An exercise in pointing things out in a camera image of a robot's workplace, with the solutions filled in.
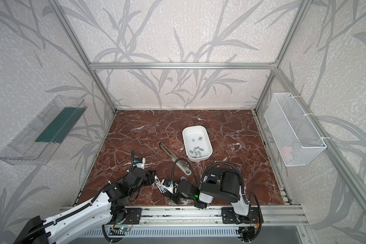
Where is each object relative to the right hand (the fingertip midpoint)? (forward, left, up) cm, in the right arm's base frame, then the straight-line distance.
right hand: (164, 185), depth 83 cm
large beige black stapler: (+11, -9, +1) cm, 14 cm away
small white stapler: (+1, +3, +1) cm, 4 cm away
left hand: (+8, +5, +5) cm, 11 cm away
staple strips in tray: (+25, -18, -1) cm, 30 cm away
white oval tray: (+28, -19, -2) cm, 34 cm away
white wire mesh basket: (+8, -58, +35) cm, 68 cm away
